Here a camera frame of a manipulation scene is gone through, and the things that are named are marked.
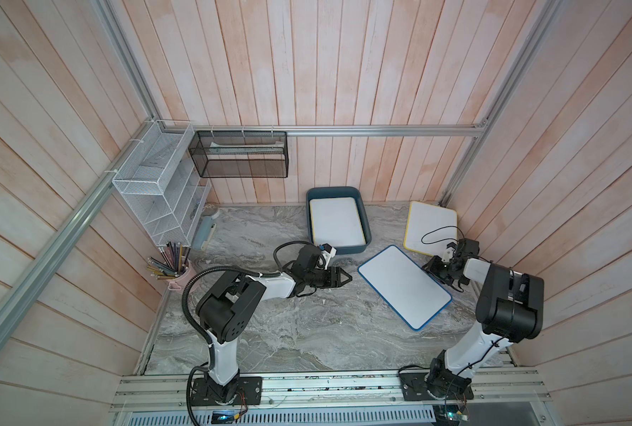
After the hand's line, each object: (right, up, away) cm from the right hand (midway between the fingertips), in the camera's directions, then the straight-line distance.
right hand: (426, 266), depth 99 cm
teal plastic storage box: (-31, +31, +19) cm, 48 cm away
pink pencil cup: (-88, -4, -13) cm, 89 cm away
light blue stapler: (-87, +12, +5) cm, 88 cm away
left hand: (-32, -4, -10) cm, 34 cm away
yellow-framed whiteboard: (-34, +18, +12) cm, 40 cm away
